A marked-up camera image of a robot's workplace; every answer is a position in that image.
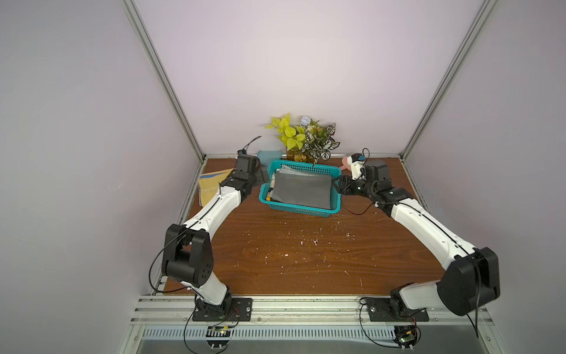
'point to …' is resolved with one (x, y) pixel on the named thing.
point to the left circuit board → (218, 336)
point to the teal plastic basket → (309, 210)
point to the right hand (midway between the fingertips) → (338, 176)
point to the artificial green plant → (306, 142)
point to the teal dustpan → (268, 155)
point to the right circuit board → (405, 335)
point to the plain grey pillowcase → (301, 186)
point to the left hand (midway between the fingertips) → (257, 171)
